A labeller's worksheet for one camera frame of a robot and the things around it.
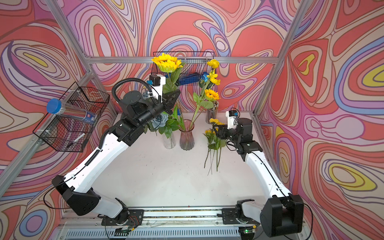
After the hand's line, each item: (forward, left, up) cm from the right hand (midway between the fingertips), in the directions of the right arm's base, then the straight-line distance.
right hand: (217, 129), depth 80 cm
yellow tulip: (+3, -1, -21) cm, 21 cm away
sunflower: (+9, +2, -18) cm, 21 cm away
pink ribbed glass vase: (+3, +17, -15) cm, 23 cm away
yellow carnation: (+17, -2, -11) cm, 20 cm away
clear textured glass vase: (+4, +29, -18) cm, 34 cm away
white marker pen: (-6, +71, +4) cm, 72 cm away
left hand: (-1, +17, +27) cm, 32 cm away
